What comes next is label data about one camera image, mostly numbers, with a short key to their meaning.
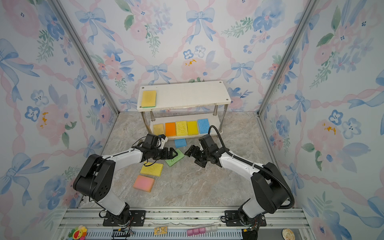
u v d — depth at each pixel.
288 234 0.70
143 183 0.84
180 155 0.95
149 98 0.78
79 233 0.69
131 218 0.72
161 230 0.70
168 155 0.83
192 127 1.02
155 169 0.89
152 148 0.75
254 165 0.48
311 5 0.68
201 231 0.69
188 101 0.78
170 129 1.00
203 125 1.03
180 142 1.00
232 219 0.73
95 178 0.46
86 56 0.86
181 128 1.01
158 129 1.00
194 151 0.77
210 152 0.67
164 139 0.87
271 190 0.43
